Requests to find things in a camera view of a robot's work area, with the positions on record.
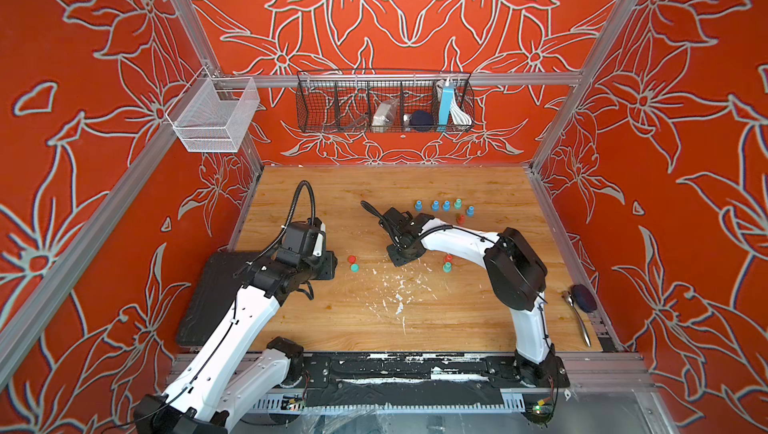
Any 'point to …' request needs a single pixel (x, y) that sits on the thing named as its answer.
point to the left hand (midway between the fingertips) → (331, 258)
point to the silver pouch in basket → (384, 116)
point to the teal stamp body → (458, 203)
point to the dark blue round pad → (583, 298)
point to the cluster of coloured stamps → (447, 266)
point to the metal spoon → (571, 301)
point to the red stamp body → (462, 219)
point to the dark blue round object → (422, 121)
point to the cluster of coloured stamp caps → (354, 267)
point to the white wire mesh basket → (212, 114)
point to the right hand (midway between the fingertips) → (392, 259)
